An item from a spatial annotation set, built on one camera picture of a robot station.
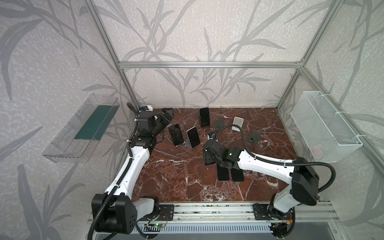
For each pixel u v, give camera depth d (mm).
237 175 877
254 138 1029
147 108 707
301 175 447
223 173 868
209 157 721
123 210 376
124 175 439
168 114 693
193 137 918
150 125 595
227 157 572
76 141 640
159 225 704
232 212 753
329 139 621
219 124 1118
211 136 723
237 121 1042
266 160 486
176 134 920
